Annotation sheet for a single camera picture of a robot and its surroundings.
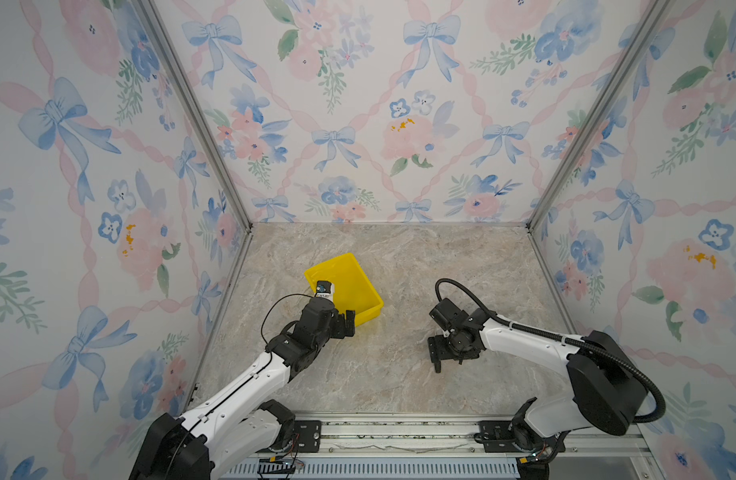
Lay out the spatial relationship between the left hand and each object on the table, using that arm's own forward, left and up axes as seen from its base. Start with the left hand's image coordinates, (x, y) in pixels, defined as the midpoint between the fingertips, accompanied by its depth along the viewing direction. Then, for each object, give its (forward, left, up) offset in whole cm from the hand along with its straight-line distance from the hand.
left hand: (341, 309), depth 83 cm
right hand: (-7, -29, -12) cm, 32 cm away
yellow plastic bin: (+14, -2, -12) cm, 19 cm away
